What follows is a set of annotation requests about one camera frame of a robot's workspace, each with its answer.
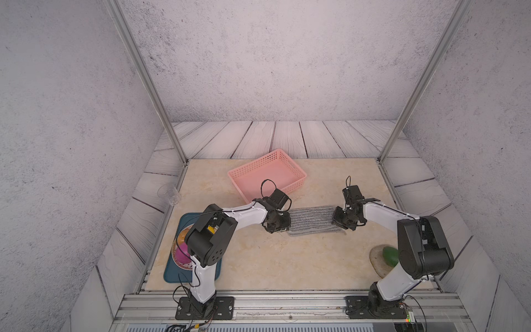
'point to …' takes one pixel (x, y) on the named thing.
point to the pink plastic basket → (276, 166)
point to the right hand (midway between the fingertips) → (335, 220)
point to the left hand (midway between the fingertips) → (293, 229)
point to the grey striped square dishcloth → (312, 220)
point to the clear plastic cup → (170, 193)
